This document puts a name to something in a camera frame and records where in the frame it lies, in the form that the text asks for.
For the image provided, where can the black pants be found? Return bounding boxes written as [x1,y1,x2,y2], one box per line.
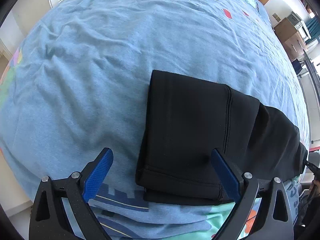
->
[136,70,308,205]

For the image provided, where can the blue patterned bed sheet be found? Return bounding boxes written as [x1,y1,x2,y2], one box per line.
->
[1,0,310,239]

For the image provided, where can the wooden drawer cabinet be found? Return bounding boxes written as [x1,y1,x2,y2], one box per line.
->
[274,18,307,62]

